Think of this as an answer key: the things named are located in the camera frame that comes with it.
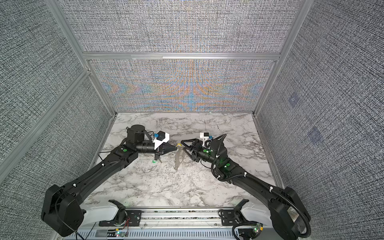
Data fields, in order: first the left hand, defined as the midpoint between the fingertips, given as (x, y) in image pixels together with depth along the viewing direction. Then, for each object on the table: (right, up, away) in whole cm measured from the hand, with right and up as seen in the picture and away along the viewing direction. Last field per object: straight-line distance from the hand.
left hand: (175, 147), depth 72 cm
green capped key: (-15, -11, +21) cm, 28 cm away
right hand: (+3, +2, -1) cm, 3 cm away
